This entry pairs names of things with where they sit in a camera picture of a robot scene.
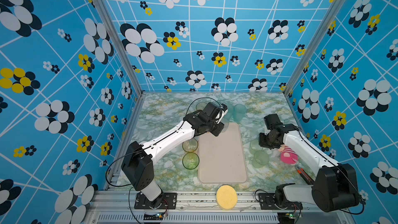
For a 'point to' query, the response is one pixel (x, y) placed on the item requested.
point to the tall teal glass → (229, 115)
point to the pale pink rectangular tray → (221, 158)
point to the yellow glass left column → (190, 145)
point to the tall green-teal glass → (239, 112)
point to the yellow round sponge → (226, 197)
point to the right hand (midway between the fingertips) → (263, 143)
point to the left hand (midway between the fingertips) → (221, 125)
